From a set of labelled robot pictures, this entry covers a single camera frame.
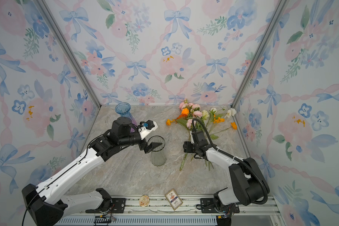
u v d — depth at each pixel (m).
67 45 0.84
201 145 0.70
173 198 0.75
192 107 1.13
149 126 0.57
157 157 0.89
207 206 0.71
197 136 0.71
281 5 0.68
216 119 1.07
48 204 0.39
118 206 0.74
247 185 0.43
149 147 0.61
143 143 0.60
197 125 0.86
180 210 0.73
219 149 0.58
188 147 0.82
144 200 0.76
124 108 0.93
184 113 1.08
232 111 1.11
